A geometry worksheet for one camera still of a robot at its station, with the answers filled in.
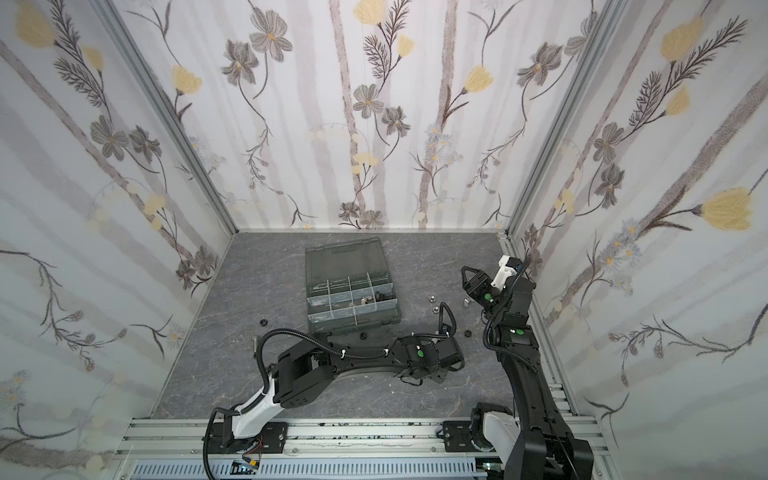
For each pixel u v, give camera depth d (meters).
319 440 0.75
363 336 0.92
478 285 0.70
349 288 0.99
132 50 0.73
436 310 0.98
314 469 0.70
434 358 0.66
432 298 1.01
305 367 0.55
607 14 0.69
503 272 0.72
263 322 0.95
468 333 0.93
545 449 0.39
